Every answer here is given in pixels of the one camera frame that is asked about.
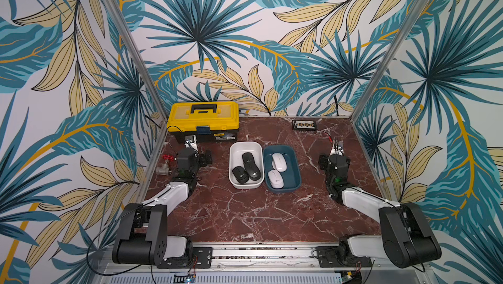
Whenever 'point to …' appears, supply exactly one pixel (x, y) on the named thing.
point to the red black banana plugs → (331, 140)
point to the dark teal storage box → (291, 176)
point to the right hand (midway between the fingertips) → (335, 153)
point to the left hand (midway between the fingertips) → (199, 150)
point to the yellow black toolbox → (207, 121)
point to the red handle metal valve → (164, 170)
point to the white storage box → (236, 149)
